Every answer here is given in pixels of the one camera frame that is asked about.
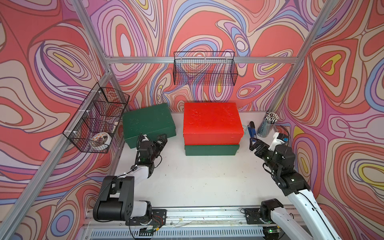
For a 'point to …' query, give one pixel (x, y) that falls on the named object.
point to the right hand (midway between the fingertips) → (256, 145)
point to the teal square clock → (245, 129)
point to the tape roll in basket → (101, 140)
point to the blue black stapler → (252, 131)
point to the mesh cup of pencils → (269, 119)
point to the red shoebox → (212, 123)
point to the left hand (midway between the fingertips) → (166, 139)
